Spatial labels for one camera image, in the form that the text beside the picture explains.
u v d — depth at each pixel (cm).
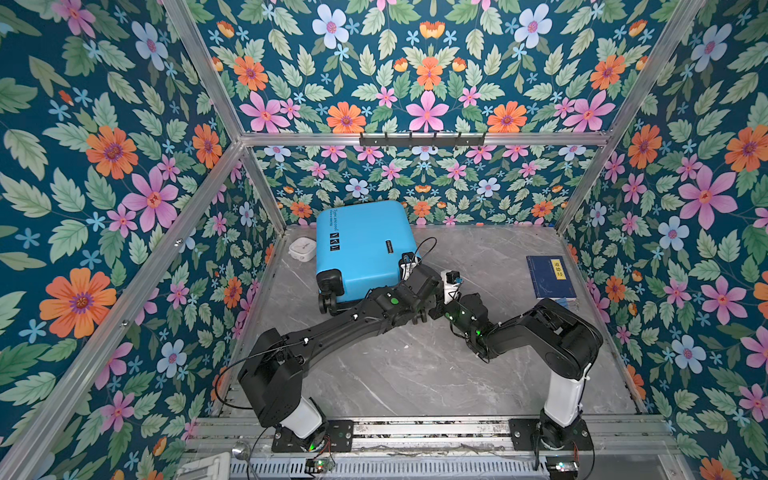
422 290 61
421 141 92
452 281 78
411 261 72
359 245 86
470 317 70
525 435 73
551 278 104
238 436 75
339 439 73
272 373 42
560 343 51
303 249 108
